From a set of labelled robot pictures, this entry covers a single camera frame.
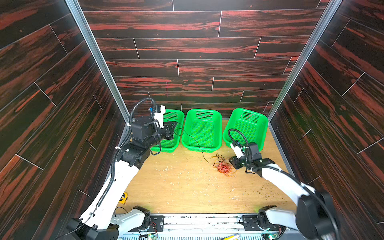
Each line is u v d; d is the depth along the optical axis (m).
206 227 0.73
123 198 0.80
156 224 0.73
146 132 0.48
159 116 0.57
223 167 0.91
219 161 0.95
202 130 1.12
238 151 0.77
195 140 1.08
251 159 0.66
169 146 0.95
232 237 0.70
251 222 0.73
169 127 0.56
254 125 1.16
